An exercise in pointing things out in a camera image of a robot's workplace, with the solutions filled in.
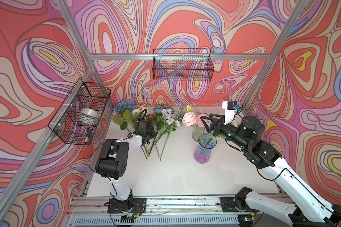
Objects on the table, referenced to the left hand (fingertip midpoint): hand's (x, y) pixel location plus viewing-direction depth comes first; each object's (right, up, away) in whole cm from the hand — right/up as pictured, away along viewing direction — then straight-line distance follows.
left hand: (155, 130), depth 99 cm
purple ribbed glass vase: (+31, -5, -21) cm, 38 cm away
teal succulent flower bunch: (+10, +13, 0) cm, 16 cm away
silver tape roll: (-30, +9, -29) cm, 43 cm away
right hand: (+27, +8, -37) cm, 46 cm away
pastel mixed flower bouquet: (+9, +8, -6) cm, 13 cm away
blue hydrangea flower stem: (-25, +19, +9) cm, 33 cm away
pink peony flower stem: (+20, +8, -33) cm, 39 cm away
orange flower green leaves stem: (-23, +7, +6) cm, 25 cm away
